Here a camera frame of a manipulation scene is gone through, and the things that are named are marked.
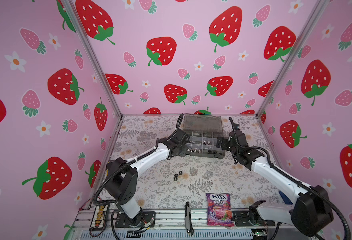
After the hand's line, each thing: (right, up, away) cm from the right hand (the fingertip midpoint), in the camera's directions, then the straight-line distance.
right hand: (224, 138), depth 84 cm
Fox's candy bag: (-5, -36, -9) cm, 38 cm away
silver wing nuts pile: (-16, -9, +14) cm, 23 cm away
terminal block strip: (-65, -39, -11) cm, 77 cm away
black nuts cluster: (-28, -23, +4) cm, 36 cm away
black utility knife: (-22, -40, -11) cm, 47 cm away
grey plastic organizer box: (-8, +4, +28) cm, 29 cm away
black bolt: (-4, -11, +14) cm, 18 cm away
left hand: (-24, -7, +4) cm, 26 cm away
